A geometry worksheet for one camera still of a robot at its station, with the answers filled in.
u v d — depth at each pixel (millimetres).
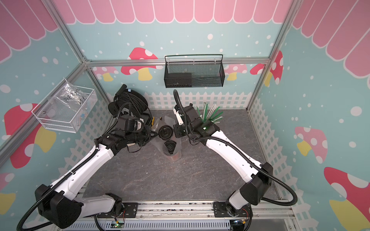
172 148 761
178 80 898
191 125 528
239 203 544
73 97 742
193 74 920
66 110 740
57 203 378
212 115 978
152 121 1126
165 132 785
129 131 610
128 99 942
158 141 753
